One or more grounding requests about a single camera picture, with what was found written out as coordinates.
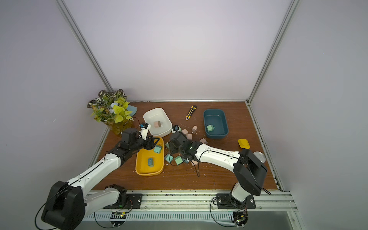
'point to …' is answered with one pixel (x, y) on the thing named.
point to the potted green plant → (112, 109)
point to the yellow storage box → (142, 164)
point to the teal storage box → (215, 123)
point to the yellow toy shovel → (244, 143)
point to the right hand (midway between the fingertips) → (173, 139)
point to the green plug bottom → (178, 160)
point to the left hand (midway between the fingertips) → (157, 137)
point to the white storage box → (158, 114)
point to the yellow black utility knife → (188, 116)
